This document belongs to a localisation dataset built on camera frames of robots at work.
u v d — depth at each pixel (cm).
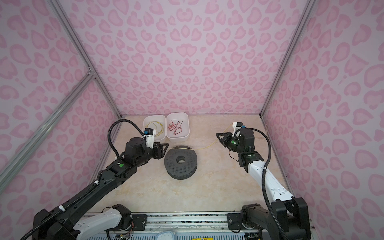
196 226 73
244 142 61
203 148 101
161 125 113
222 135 78
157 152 68
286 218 39
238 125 75
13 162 53
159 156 68
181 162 93
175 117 116
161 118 114
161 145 69
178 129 109
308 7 69
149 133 66
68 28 75
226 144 71
